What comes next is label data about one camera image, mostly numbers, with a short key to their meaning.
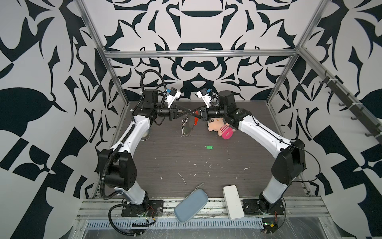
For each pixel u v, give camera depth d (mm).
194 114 728
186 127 760
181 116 728
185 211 714
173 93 671
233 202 714
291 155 481
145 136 967
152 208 733
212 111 678
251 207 743
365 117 548
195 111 727
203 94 683
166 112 684
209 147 950
